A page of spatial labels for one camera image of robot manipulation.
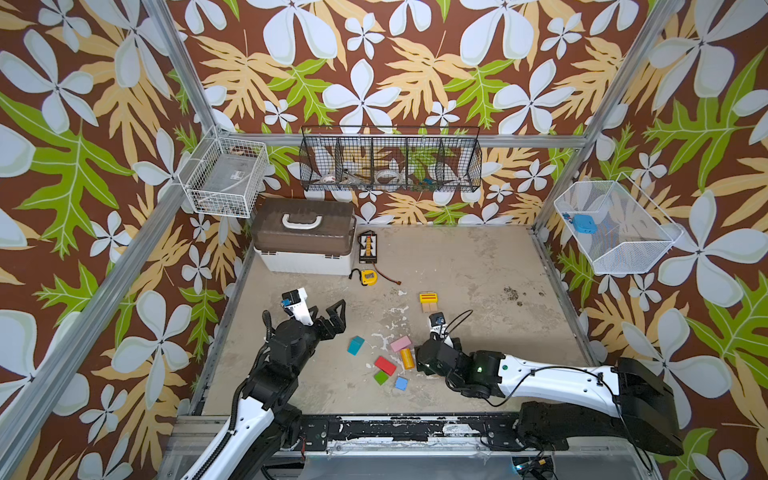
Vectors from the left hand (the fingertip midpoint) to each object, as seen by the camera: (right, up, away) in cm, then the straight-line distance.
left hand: (330, 302), depth 76 cm
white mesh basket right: (+79, +19, 0) cm, 81 cm away
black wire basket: (+16, +45, +22) cm, 53 cm away
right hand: (+24, -14, +5) cm, 28 cm away
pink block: (+19, -14, +13) cm, 27 cm away
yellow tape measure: (+9, +5, +28) cm, 29 cm away
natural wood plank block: (+28, -5, +20) cm, 35 cm away
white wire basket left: (-33, +36, +10) cm, 50 cm away
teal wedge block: (+5, -15, +12) cm, 20 cm away
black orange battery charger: (+8, +15, +35) cm, 39 cm away
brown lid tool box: (-9, +18, +13) cm, 24 cm away
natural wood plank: (+30, -5, +20) cm, 36 cm away
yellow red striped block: (+29, -2, +21) cm, 36 cm away
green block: (+13, -23, +8) cm, 27 cm away
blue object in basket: (+73, +22, +10) cm, 77 cm away
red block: (+14, -20, +10) cm, 27 cm away
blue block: (+19, -24, +6) cm, 31 cm away
